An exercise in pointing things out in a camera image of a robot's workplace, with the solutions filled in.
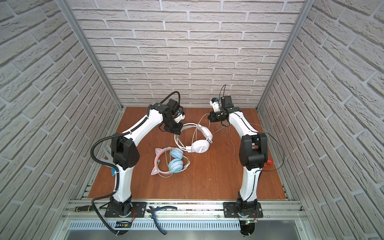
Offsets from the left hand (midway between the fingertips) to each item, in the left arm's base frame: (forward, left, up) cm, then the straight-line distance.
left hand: (181, 131), depth 88 cm
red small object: (-30, -35, +21) cm, 51 cm away
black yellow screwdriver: (-37, +48, -14) cm, 62 cm away
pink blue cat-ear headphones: (-18, +3, -7) cm, 19 cm away
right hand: (+10, -18, +2) cm, 21 cm away
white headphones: (-15, -10, +6) cm, 19 cm away
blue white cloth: (-30, +25, +15) cm, 42 cm away
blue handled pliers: (-40, +14, -14) cm, 44 cm away
